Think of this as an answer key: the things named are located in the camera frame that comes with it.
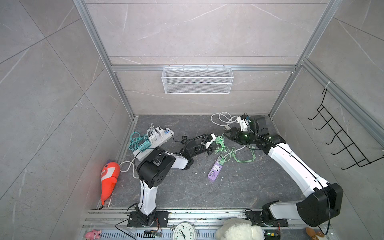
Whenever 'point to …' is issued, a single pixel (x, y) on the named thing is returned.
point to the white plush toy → (239, 229)
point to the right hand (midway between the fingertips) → (226, 133)
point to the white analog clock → (185, 230)
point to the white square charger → (160, 131)
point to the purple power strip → (215, 170)
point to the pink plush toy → (93, 234)
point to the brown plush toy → (312, 232)
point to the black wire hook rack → (356, 156)
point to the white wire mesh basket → (197, 80)
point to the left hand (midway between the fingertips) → (220, 136)
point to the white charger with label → (156, 135)
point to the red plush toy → (110, 172)
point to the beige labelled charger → (153, 139)
